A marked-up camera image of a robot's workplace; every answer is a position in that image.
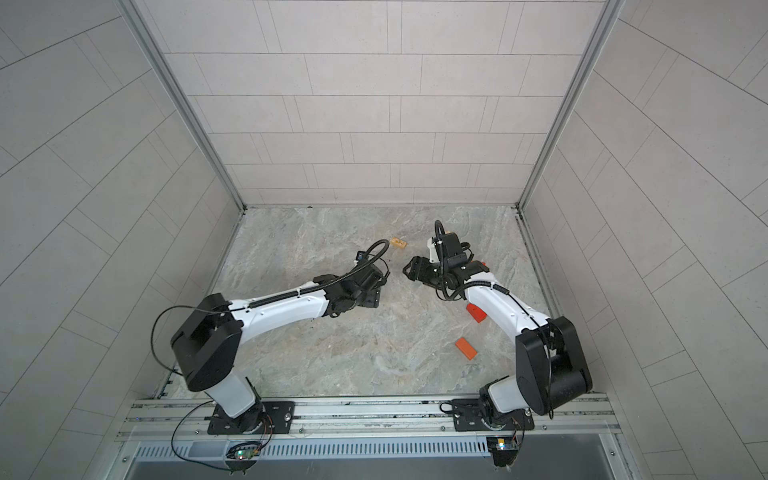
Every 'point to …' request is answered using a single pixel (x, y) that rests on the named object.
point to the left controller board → (245, 453)
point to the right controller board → (504, 450)
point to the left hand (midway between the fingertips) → (377, 288)
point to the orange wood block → (466, 348)
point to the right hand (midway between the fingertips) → (411, 272)
